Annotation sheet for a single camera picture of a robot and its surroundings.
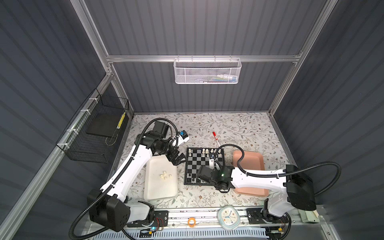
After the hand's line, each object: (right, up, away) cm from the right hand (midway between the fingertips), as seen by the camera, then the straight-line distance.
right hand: (211, 175), depth 82 cm
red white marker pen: (+6, +18, +23) cm, 30 cm away
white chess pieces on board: (-2, +10, +12) cm, 16 cm away
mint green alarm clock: (+7, -17, -10) cm, 21 cm away
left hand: (-16, +13, -5) cm, 22 cm away
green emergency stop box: (+45, -15, -13) cm, 49 cm away
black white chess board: (-7, +7, +12) cm, 16 cm away
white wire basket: (+1, +74, +42) cm, 85 cm away
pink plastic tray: (+28, +5, +14) cm, 32 cm away
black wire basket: (-59, +22, -10) cm, 64 cm away
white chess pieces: (-27, -2, +5) cm, 28 cm away
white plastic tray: (-29, -5, +5) cm, 30 cm away
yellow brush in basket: (-49, +30, -2) cm, 58 cm away
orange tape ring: (-9, -21, -10) cm, 25 cm away
